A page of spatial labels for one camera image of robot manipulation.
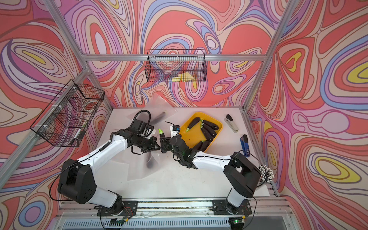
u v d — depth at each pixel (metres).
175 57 0.88
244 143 0.95
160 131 0.81
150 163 0.86
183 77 0.91
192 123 1.07
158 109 1.15
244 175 0.45
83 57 0.87
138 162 0.88
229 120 1.07
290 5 0.69
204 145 0.93
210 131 1.02
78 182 0.42
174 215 0.72
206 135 0.99
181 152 0.63
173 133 0.73
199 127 1.07
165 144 0.71
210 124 1.05
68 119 0.78
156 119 1.08
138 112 0.70
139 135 0.70
